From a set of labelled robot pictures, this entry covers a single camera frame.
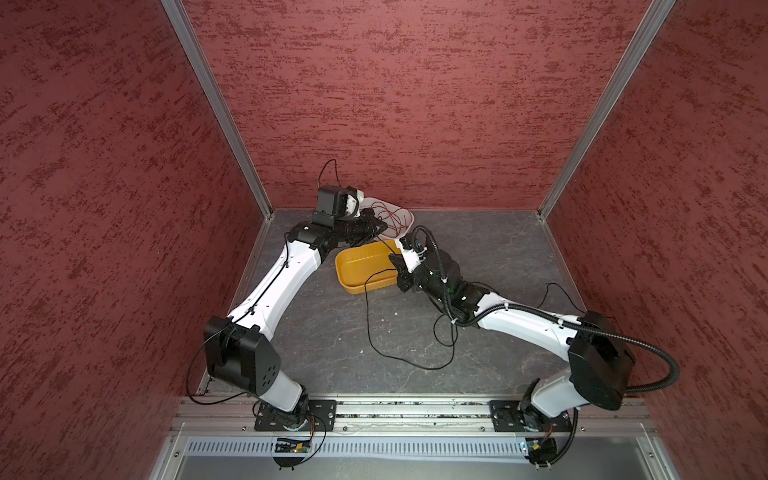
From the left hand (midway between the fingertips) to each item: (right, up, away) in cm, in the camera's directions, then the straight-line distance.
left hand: (388, 231), depth 77 cm
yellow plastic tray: (-8, -13, +29) cm, 33 cm away
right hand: (0, -8, +1) cm, 8 cm away
